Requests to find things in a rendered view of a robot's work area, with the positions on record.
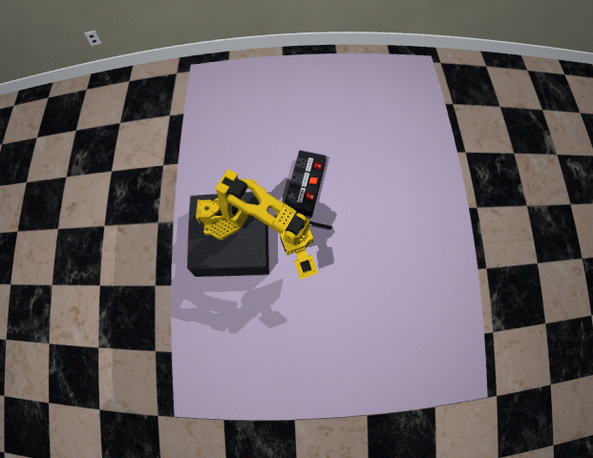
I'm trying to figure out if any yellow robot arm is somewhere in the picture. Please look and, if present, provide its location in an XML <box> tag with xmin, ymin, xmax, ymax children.
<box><xmin>198</xmin><ymin>170</ymin><xmax>309</xmax><ymax>246</ymax></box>

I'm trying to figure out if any black power strip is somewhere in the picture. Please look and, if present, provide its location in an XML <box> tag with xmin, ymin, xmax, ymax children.
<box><xmin>285</xmin><ymin>150</ymin><xmax>326</xmax><ymax>217</ymax></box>

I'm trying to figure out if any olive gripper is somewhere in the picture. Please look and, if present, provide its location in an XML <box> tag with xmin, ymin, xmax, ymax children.
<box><xmin>279</xmin><ymin>228</ymin><xmax>318</xmax><ymax>279</ymax></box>

